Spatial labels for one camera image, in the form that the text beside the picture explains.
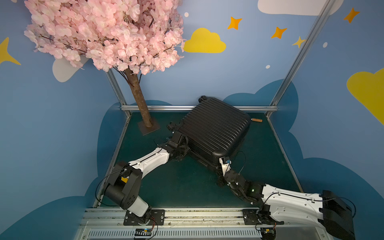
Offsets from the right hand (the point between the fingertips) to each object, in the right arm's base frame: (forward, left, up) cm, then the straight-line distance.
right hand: (217, 169), depth 81 cm
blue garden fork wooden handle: (+47, -34, -9) cm, 59 cm away
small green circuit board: (-30, +36, -12) cm, 49 cm away
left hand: (+13, +16, 0) cm, 20 cm away
